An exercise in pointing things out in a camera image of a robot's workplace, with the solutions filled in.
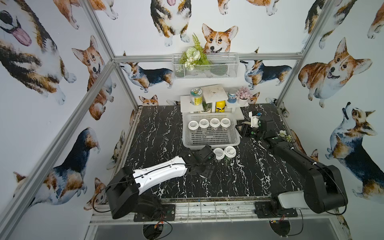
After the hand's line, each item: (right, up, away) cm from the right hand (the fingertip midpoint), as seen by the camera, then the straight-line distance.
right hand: (243, 122), depth 86 cm
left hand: (-22, -23, -6) cm, 32 cm away
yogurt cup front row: (-23, -1, +16) cm, 28 cm away
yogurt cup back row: (-30, -2, +15) cm, 34 cm away
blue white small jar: (-4, +17, +11) cm, 21 cm away
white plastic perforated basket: (-25, -6, +19) cm, 32 cm away
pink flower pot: (+1, +17, +7) cm, 18 cm away
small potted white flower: (+25, -7, +4) cm, 26 cm away
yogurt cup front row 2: (-15, -1, +16) cm, 22 cm away
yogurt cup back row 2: (-14, -18, +1) cm, 23 cm away
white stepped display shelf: (-18, +18, +11) cm, 28 cm away
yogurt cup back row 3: (-8, -17, +2) cm, 19 cm away
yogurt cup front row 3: (-8, 0, +15) cm, 17 cm away
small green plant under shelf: (-20, +11, +24) cm, 33 cm away
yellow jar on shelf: (-11, +11, +23) cm, 27 cm away
